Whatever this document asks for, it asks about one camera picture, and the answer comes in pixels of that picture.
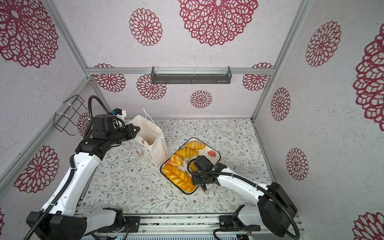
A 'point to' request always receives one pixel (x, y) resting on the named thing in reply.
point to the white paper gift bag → (148, 142)
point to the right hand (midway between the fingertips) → (195, 177)
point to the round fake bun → (176, 160)
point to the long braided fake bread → (184, 180)
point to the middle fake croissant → (187, 152)
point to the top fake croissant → (195, 145)
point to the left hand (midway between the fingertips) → (139, 130)
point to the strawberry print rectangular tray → (212, 154)
